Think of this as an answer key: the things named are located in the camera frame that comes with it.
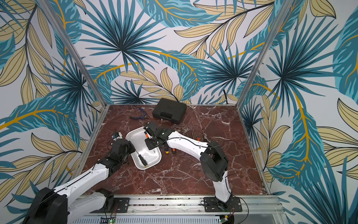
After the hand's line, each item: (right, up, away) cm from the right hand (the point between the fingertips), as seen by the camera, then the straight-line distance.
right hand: (149, 142), depth 84 cm
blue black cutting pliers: (-11, +15, +26) cm, 32 cm away
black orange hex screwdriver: (+27, +4, +19) cm, 33 cm away
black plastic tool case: (+13, +20, +25) cm, 35 cm away
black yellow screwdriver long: (+10, -8, +8) cm, 15 cm away
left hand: (-12, -2, +2) cm, 12 cm away
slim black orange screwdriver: (-2, +4, 0) cm, 5 cm away
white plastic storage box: (-9, +2, +5) cm, 11 cm away
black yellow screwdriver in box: (-3, -13, +1) cm, 13 cm away
